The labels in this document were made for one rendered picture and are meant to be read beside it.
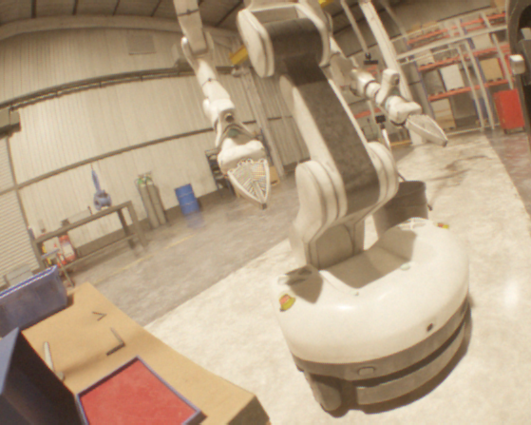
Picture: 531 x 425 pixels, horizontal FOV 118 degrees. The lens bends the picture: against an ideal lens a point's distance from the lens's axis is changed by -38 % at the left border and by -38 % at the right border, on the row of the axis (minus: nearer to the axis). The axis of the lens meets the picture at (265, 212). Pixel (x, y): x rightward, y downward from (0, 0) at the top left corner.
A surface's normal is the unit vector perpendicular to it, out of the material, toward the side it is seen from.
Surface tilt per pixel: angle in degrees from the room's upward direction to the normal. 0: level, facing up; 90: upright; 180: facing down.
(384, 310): 48
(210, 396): 0
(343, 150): 70
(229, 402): 0
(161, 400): 0
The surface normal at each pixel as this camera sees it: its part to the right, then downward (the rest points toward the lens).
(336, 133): 0.04, -0.20
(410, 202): -0.05, 0.25
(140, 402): -0.31, -0.93
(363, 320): -0.39, -0.46
